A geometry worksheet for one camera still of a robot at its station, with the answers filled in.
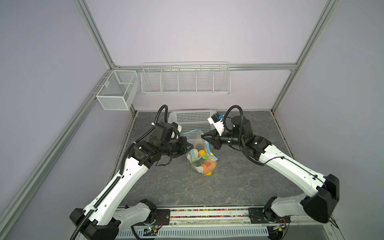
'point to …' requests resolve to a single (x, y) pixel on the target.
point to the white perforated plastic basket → (193, 120)
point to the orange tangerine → (205, 168)
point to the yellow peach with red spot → (211, 164)
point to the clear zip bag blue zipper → (200, 157)
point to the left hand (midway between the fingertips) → (194, 149)
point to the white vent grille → (196, 232)
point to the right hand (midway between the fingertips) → (202, 137)
